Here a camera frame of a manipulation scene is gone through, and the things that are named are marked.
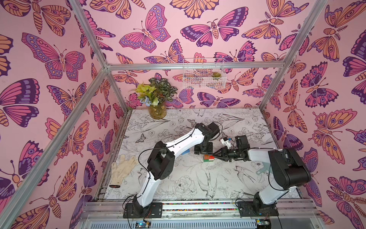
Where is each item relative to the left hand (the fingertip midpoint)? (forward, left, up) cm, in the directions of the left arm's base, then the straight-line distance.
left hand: (208, 154), depth 86 cm
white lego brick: (-1, -2, -6) cm, 6 cm away
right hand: (+1, -5, -3) cm, 6 cm away
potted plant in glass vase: (+39, +36, +13) cm, 55 cm away
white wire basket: (+52, 0, +18) cm, 55 cm away
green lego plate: (-1, 0, -7) cm, 7 cm away
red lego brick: (-1, 0, -2) cm, 2 cm away
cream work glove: (-9, +55, -8) cm, 56 cm away
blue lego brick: (+6, +13, -7) cm, 16 cm away
